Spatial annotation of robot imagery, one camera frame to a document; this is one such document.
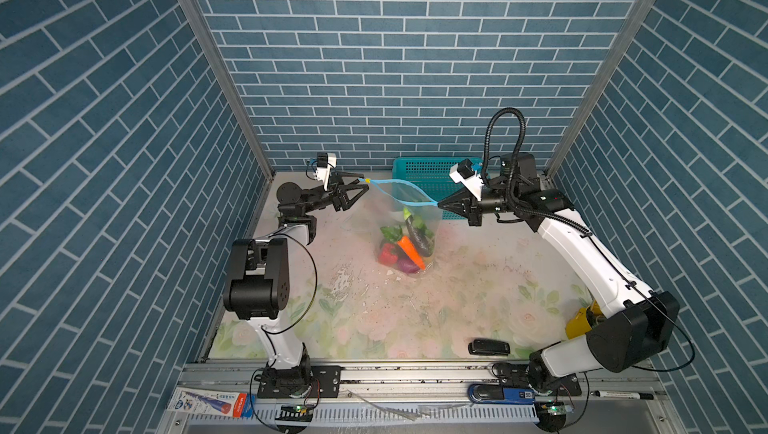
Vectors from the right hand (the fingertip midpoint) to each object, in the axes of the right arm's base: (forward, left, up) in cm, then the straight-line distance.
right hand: (440, 199), depth 72 cm
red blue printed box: (-42, +51, -29) cm, 73 cm away
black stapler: (-23, -16, -35) cm, 45 cm away
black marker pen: (-32, -47, -32) cm, 65 cm away
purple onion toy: (-5, +7, -25) cm, 27 cm away
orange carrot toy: (-2, +8, -18) cm, 19 cm away
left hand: (+5, +20, -3) cm, 21 cm away
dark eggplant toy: (-1, +4, -17) cm, 17 cm away
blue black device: (-34, -17, -35) cm, 52 cm away
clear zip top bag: (+9, +15, -18) cm, 25 cm away
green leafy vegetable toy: (-2, +12, -14) cm, 18 cm away
